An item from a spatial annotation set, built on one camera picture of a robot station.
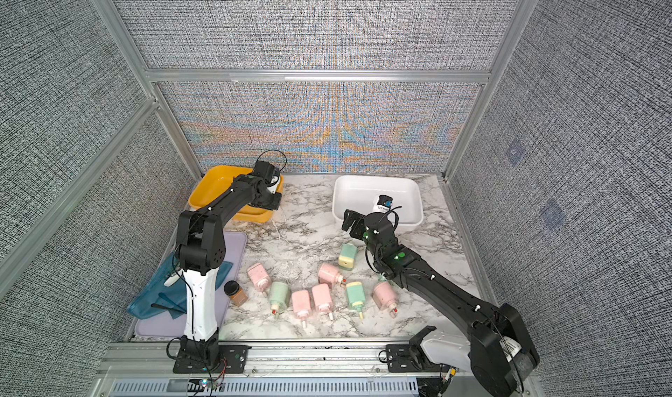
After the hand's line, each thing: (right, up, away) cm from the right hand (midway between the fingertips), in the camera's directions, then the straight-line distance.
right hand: (356, 208), depth 80 cm
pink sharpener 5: (+9, -26, -2) cm, 28 cm away
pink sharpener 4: (-8, -20, +2) cm, 22 cm away
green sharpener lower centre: (0, -26, -2) cm, 26 cm away
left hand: (-29, +3, +22) cm, 36 cm away
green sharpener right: (+4, -15, -21) cm, 26 cm away
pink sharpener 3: (-10, -27, -1) cm, 29 cm away
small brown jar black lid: (-36, -25, -3) cm, 44 cm away
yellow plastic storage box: (-60, +11, +36) cm, 71 cm away
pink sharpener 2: (-16, -28, -3) cm, 33 cm away
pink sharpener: (-30, -22, +2) cm, 37 cm away
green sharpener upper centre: (-3, -16, +7) cm, 18 cm away
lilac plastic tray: (-56, -35, -2) cm, 66 cm away
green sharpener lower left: (-23, -26, -2) cm, 35 cm away
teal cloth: (-59, -28, +4) cm, 65 cm away
